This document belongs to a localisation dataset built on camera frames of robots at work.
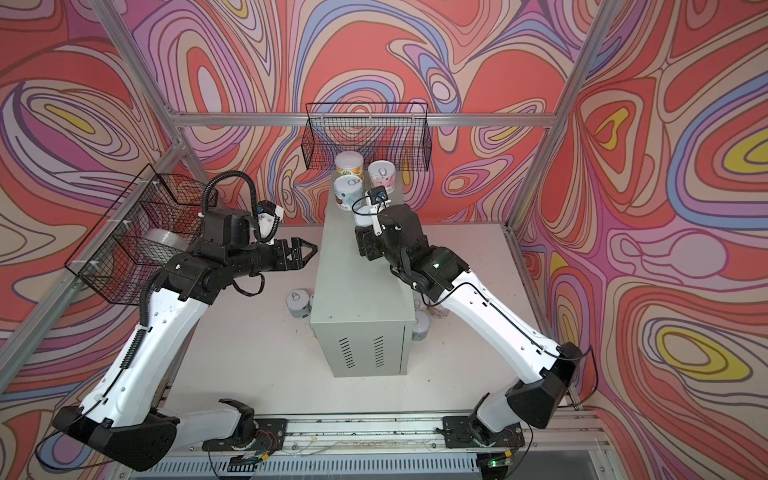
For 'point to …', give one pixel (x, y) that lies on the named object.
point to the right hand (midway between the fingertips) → (375, 231)
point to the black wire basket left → (156, 220)
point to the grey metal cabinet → (363, 311)
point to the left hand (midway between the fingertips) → (307, 247)
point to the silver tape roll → (167, 237)
